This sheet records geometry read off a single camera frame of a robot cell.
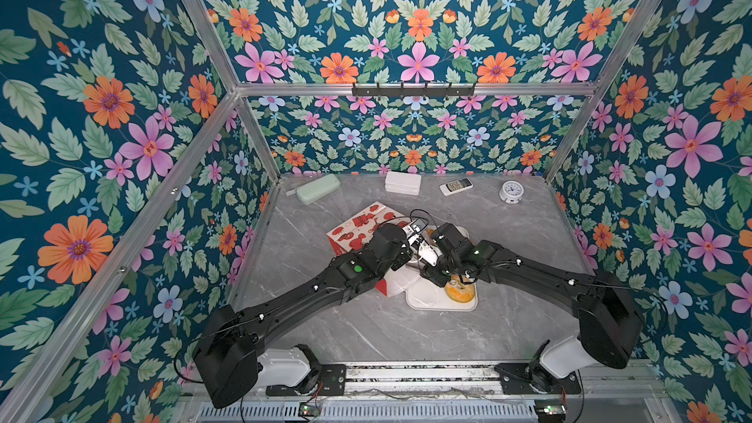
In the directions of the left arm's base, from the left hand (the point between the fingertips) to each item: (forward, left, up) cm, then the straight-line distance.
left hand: (406, 228), depth 77 cm
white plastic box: (+35, -1, -19) cm, 40 cm away
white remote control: (+33, -23, -21) cm, 45 cm away
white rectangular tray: (-9, -5, -24) cm, 26 cm away
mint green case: (+33, +32, -19) cm, 49 cm away
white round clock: (+27, -44, -20) cm, 55 cm away
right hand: (-5, -6, -13) cm, 15 cm away
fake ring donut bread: (-11, -15, -19) cm, 27 cm away
